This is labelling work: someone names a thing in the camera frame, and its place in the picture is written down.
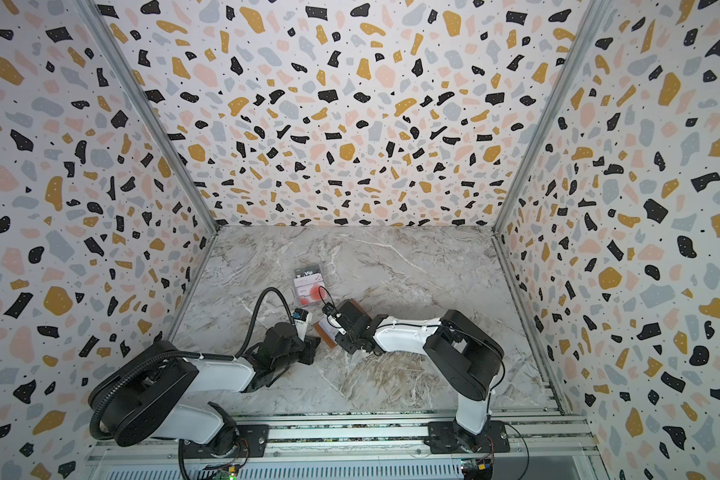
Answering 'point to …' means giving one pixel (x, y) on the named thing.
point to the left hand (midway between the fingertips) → (325, 336)
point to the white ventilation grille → (291, 471)
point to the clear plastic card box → (309, 285)
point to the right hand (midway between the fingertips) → (345, 325)
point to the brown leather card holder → (327, 331)
